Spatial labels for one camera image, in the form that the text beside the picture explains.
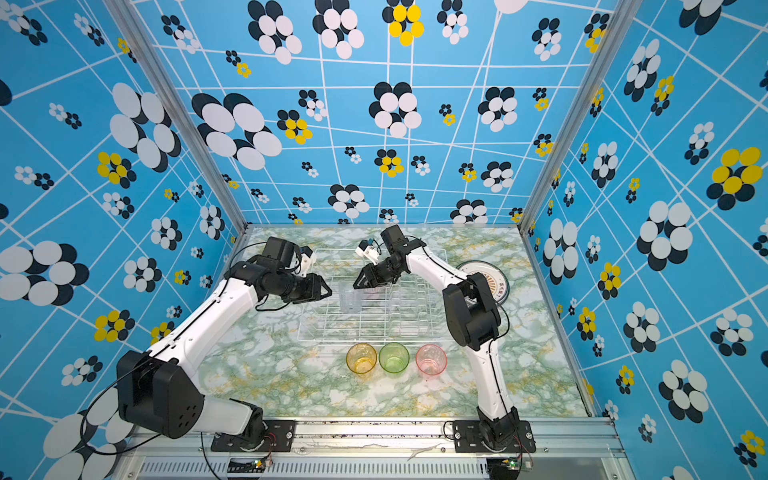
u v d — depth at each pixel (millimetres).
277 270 634
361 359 857
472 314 561
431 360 850
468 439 723
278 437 727
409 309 978
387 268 825
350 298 914
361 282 894
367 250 866
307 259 765
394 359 853
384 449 724
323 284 771
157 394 407
